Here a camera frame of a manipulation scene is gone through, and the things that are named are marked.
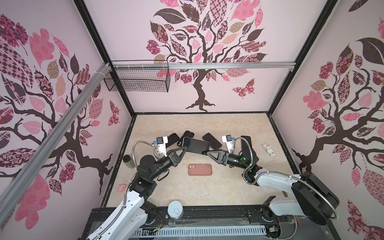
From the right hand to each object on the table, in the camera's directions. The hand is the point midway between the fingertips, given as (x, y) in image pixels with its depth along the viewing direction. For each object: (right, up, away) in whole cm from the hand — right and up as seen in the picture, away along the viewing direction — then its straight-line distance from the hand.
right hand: (208, 153), depth 71 cm
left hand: (-10, +1, -2) cm, 10 cm away
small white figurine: (+42, -2, +25) cm, 49 cm away
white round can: (-16, -28, 0) cm, 32 cm away
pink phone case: (-4, -14, +20) cm, 25 cm away
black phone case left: (-24, +4, +36) cm, 43 cm away
